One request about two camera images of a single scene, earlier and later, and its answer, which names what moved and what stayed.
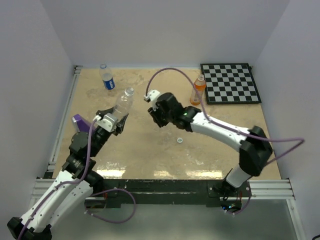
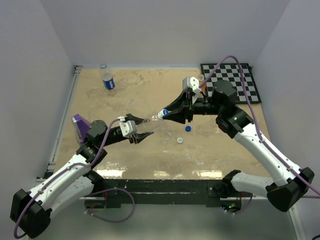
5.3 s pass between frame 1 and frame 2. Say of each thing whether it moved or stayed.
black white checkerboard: stayed
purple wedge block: stayed
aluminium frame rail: stayed
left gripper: moved
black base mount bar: stayed
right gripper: moved
